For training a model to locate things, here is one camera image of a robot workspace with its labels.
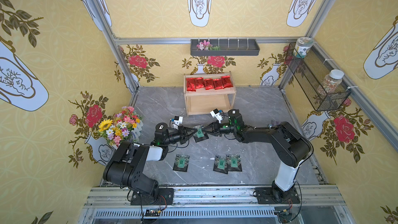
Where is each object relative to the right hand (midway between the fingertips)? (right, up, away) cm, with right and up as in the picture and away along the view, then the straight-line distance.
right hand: (206, 127), depth 85 cm
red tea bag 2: (-4, +25, +7) cm, 26 cm away
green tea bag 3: (+7, -20, -2) cm, 21 cm away
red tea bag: (-9, +24, +7) cm, 27 cm away
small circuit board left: (-26, -38, -12) cm, 48 cm away
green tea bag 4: (+15, -19, -2) cm, 24 cm away
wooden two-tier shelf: (-2, +14, +25) cm, 28 cm away
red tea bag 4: (+7, +25, +8) cm, 27 cm away
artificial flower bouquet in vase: (-42, +1, -5) cm, 42 cm away
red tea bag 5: (+12, +26, +8) cm, 30 cm away
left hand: (-7, -1, -1) cm, 7 cm away
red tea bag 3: (+2, +24, +7) cm, 26 cm away
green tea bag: (-14, -19, -1) cm, 24 cm away
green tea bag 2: (-4, -4, -4) cm, 6 cm away
